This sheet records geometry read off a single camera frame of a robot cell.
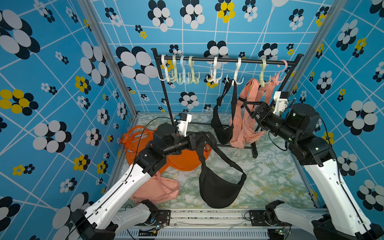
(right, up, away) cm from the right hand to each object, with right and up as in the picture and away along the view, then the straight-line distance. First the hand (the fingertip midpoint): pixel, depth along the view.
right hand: (249, 107), depth 58 cm
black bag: (-11, -38, +12) cm, 41 cm away
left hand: (-17, -11, +4) cm, 21 cm away
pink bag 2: (+9, -9, +33) cm, 36 cm away
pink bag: (-43, -42, +23) cm, 64 cm away
